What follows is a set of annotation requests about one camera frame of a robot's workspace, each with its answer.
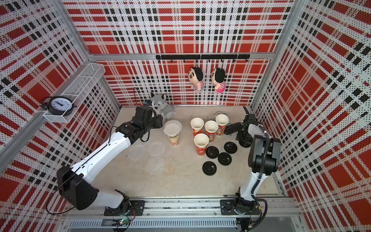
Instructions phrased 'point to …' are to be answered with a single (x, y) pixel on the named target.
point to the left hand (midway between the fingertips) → (160, 118)
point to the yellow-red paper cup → (174, 140)
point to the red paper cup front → (201, 140)
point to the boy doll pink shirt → (218, 79)
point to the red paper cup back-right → (222, 120)
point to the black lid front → (209, 168)
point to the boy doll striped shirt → (195, 76)
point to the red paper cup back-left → (197, 124)
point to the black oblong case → (233, 127)
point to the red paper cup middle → (211, 127)
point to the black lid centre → (224, 159)
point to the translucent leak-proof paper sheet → (172, 127)
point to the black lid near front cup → (212, 152)
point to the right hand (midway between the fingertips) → (247, 140)
